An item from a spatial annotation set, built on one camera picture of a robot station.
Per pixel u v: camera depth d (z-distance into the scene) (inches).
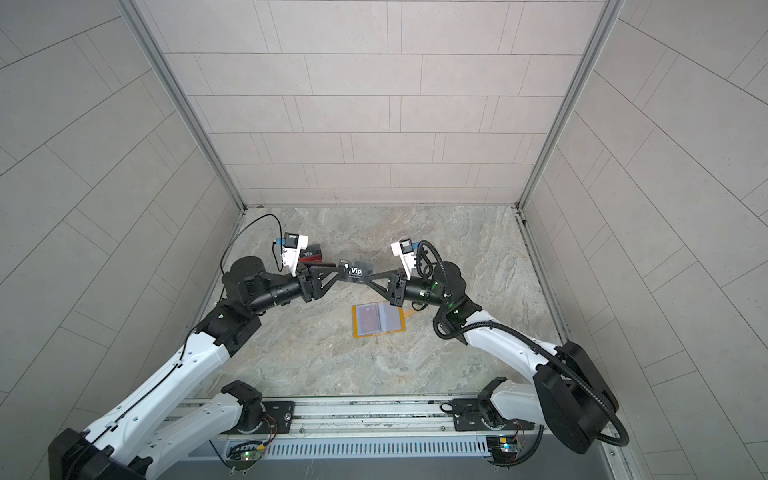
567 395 15.7
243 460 25.6
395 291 24.0
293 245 23.7
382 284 26.3
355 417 28.4
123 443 14.9
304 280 23.0
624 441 14.5
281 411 28.3
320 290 23.9
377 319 34.2
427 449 26.7
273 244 23.5
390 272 26.2
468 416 28.0
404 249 25.0
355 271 26.3
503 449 26.8
